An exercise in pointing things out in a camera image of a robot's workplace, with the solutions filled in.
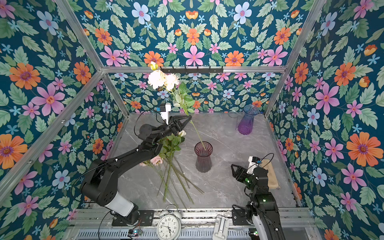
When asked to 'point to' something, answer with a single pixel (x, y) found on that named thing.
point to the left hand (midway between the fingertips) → (191, 116)
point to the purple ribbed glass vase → (246, 124)
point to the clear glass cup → (232, 120)
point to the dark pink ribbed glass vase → (203, 150)
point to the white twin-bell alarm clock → (169, 226)
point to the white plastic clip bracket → (221, 228)
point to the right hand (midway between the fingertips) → (234, 166)
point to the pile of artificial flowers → (169, 170)
